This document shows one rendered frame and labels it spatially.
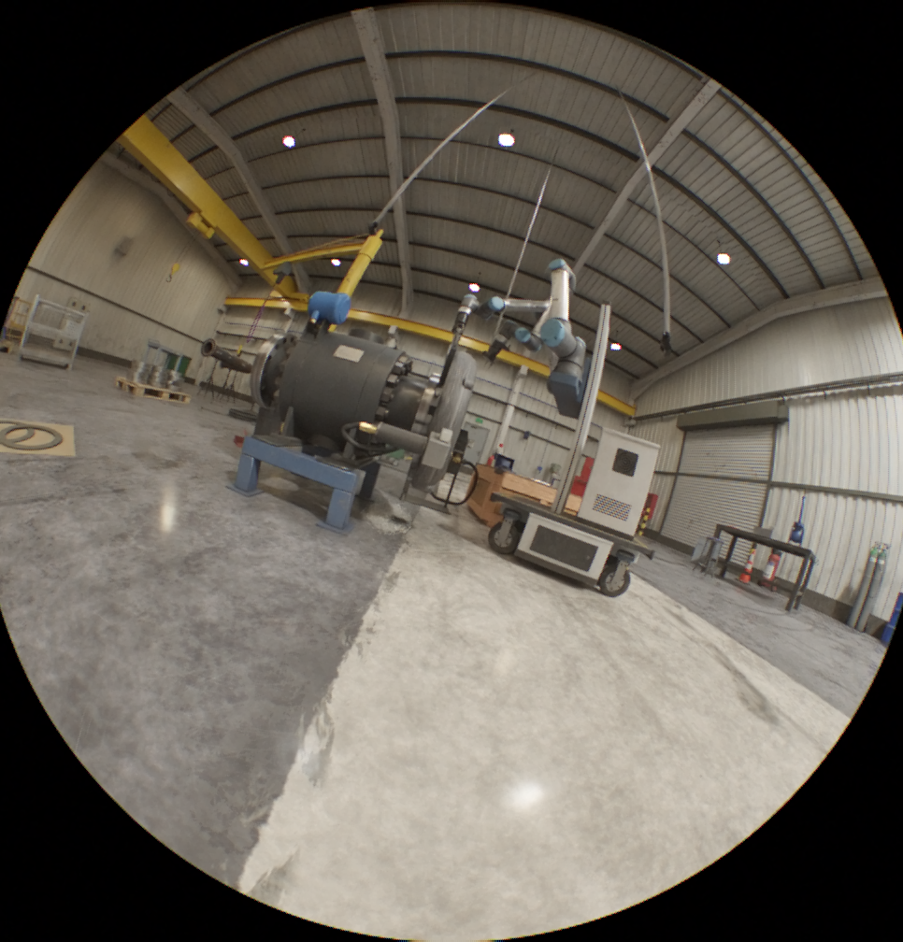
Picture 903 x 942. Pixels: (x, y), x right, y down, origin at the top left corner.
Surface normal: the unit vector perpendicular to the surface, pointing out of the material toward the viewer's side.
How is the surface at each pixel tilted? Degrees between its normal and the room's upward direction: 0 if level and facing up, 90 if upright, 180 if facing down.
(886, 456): 90
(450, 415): 91
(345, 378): 87
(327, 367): 81
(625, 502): 90
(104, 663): 0
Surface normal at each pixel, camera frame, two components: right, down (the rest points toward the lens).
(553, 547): -0.44, -0.11
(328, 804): 0.32, -0.95
